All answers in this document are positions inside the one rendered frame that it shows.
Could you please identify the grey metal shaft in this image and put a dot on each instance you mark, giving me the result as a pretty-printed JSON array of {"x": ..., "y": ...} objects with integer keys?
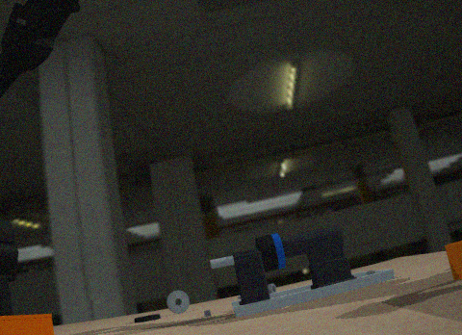
[{"x": 222, "y": 262}]

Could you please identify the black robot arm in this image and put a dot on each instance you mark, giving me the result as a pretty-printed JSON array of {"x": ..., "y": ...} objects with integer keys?
[{"x": 24, "y": 48}]

